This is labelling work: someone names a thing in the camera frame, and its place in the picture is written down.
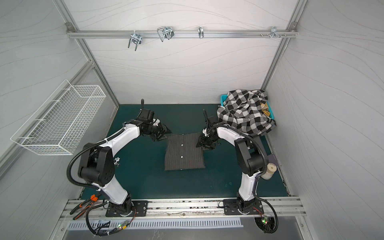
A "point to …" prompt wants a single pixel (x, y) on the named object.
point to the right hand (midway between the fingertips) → (202, 143)
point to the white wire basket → (57, 126)
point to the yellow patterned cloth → (264, 106)
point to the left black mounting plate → (140, 209)
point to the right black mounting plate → (230, 208)
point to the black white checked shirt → (242, 110)
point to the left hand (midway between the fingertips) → (173, 131)
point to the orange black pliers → (89, 202)
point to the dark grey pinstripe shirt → (181, 153)
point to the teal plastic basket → (223, 97)
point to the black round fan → (266, 224)
